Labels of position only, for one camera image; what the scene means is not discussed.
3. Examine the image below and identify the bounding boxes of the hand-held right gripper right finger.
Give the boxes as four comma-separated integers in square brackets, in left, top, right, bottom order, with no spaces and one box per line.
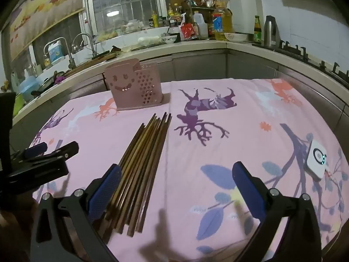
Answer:
[232,161,324,262]

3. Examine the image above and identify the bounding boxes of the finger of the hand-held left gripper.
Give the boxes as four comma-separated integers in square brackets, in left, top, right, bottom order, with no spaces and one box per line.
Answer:
[23,142,48,159]
[48,141,80,161]

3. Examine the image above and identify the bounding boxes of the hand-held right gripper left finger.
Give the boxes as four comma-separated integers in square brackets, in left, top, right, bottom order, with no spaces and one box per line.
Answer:
[30,164,122,262]

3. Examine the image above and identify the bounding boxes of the pile of wooden chopsticks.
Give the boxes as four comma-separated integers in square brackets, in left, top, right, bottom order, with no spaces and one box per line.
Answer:
[99,112,173,238]

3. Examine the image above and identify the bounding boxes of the pink smiley utensil holder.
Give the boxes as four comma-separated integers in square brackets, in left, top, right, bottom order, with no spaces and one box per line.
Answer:
[103,58,166,111]

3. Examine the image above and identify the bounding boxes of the pink printed tablecloth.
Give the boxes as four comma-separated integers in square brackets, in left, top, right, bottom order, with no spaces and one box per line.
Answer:
[29,78,347,262]

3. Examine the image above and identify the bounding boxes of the blue plastic container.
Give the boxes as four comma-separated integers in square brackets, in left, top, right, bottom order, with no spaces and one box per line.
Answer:
[18,76,39,102]

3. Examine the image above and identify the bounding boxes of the white square device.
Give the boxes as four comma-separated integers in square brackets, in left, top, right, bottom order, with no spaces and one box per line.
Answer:
[303,139,328,181]

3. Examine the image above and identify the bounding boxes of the wooden cutting board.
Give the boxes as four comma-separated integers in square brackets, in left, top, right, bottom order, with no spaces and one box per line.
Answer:
[64,52,116,77]

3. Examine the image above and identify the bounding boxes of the chrome faucet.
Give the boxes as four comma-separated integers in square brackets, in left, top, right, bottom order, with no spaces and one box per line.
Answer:
[71,33,98,58]
[44,37,77,70]

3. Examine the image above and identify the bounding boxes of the blue detergent jug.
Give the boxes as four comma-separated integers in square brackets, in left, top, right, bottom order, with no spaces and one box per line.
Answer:
[48,40,66,65]

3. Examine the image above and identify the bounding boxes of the kitchen counter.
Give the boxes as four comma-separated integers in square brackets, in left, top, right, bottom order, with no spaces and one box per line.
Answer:
[11,40,349,153]

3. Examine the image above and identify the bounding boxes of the white plastic bag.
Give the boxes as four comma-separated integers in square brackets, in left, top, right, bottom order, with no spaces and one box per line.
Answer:
[138,35,161,47]

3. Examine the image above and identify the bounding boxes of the printed window blind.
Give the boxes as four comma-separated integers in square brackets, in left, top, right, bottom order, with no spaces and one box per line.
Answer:
[9,0,84,62]

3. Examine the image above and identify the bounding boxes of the black gas stove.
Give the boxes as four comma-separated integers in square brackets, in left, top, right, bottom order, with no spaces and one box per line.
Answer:
[252,40,349,86]

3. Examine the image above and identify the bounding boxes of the patterned bowl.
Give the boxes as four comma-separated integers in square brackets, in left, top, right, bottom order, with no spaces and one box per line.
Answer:
[161,33,179,44]

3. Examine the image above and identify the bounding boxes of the white bowl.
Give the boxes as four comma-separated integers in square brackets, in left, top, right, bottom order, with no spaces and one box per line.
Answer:
[224,32,248,43]

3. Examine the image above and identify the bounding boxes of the barred window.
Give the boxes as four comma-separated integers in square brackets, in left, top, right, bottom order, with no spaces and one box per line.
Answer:
[83,0,167,34]

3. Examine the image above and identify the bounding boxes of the steel thermos jug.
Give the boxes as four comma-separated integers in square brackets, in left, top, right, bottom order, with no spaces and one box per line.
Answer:
[263,16,281,48]

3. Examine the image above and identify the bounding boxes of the green glass bottle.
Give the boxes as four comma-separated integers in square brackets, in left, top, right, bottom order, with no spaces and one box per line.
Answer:
[253,16,263,44]

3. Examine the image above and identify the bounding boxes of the red packet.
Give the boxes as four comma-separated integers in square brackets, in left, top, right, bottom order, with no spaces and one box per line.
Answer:
[180,23,196,40]

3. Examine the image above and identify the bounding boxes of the large yellow oil bottle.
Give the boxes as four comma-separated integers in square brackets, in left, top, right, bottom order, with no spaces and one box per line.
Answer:
[212,5,234,41]

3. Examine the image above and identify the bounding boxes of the white plastic jug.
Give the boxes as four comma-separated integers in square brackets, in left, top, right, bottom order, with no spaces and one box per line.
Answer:
[193,11,209,39]

